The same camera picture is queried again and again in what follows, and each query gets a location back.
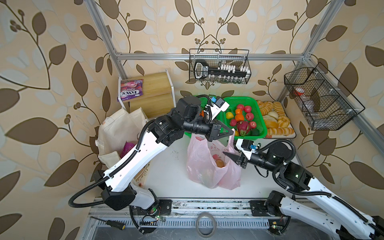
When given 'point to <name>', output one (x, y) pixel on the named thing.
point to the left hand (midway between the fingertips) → (234, 133)
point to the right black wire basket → (327, 104)
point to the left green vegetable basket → (220, 120)
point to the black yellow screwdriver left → (113, 224)
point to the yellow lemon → (229, 115)
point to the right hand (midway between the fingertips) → (228, 146)
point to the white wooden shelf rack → (158, 97)
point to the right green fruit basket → (251, 101)
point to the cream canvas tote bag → (122, 128)
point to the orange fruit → (238, 116)
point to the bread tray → (277, 123)
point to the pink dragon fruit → (243, 127)
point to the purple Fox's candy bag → (131, 88)
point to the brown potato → (220, 163)
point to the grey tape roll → (208, 214)
